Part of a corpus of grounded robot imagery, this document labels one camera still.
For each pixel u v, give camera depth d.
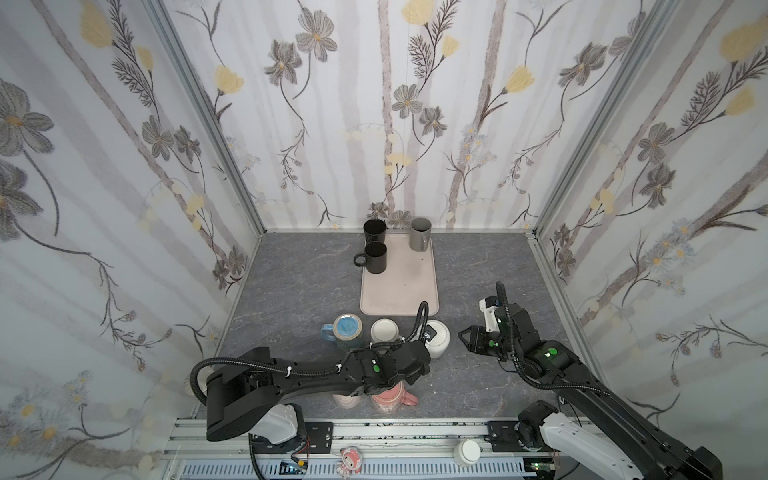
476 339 0.69
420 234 1.07
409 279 1.05
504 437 0.73
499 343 0.66
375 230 1.10
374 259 1.04
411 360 0.59
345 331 0.82
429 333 0.69
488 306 0.73
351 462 0.68
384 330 0.87
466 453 0.64
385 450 0.73
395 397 0.71
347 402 0.78
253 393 0.41
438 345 0.80
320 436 0.73
